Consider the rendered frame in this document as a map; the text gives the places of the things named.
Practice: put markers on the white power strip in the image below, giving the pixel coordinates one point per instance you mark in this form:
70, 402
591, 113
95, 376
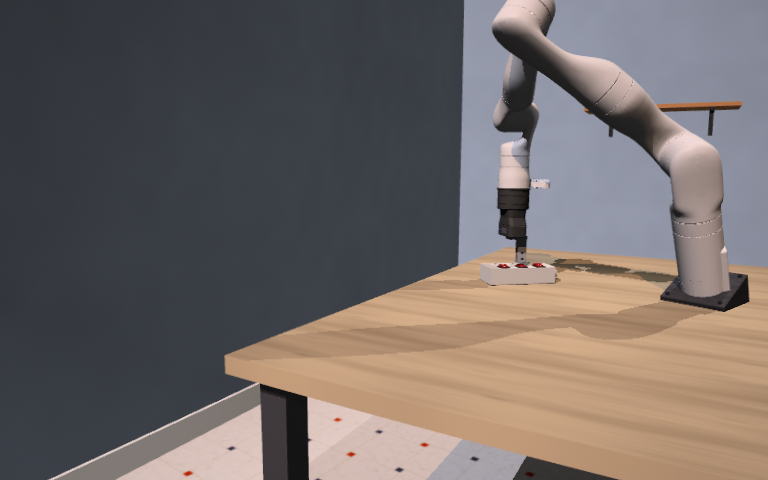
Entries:
517, 273

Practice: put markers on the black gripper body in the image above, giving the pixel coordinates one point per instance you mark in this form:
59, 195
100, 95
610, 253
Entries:
513, 199

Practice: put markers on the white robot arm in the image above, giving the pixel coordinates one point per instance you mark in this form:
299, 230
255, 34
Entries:
693, 165

